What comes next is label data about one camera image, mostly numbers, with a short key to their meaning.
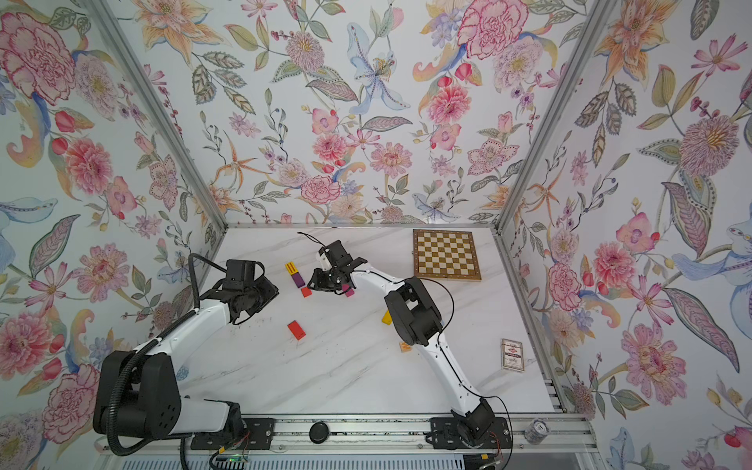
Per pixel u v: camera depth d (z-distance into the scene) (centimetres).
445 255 110
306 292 101
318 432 73
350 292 87
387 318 95
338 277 80
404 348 88
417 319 63
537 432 71
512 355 86
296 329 93
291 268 107
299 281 104
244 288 69
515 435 73
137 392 42
